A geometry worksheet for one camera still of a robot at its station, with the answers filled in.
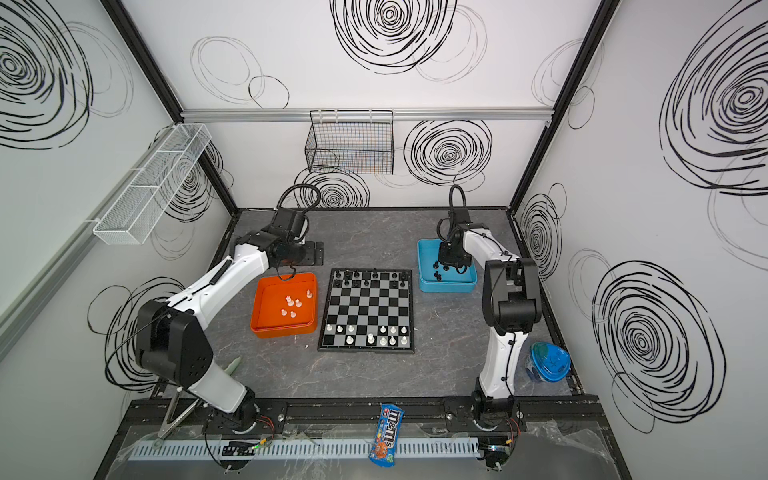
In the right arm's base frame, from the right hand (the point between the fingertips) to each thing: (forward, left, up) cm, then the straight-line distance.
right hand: (445, 259), depth 99 cm
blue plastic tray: (-4, +2, -4) cm, 7 cm away
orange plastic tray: (-17, +51, -3) cm, 54 cm away
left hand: (-6, +41, +11) cm, 43 cm away
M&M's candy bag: (-52, +19, -3) cm, 56 cm away
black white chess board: (-17, +25, -4) cm, 30 cm away
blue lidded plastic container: (-34, -22, +3) cm, 41 cm away
